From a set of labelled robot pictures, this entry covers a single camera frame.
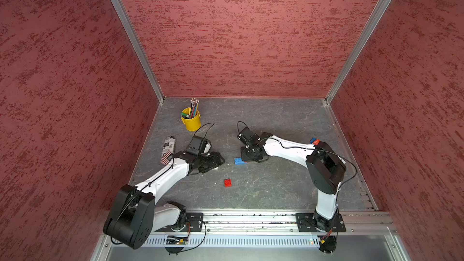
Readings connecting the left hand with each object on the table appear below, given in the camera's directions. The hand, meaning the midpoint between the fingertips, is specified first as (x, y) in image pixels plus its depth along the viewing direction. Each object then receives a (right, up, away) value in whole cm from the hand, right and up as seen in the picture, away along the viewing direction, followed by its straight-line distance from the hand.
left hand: (219, 166), depth 85 cm
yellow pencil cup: (-17, +20, +15) cm, 30 cm away
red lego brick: (+4, -7, -1) cm, 8 cm away
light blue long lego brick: (+9, +1, +5) cm, 11 cm away
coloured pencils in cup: (-15, +31, +12) cm, 36 cm away
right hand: (+13, +1, +5) cm, 14 cm away
